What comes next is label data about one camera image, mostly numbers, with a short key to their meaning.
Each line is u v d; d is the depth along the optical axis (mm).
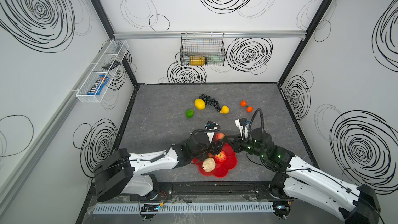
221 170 773
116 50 928
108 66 782
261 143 542
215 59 867
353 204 408
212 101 1049
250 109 1022
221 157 787
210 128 665
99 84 720
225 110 1009
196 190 756
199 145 587
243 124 657
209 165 755
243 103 1055
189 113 991
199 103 1049
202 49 991
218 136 743
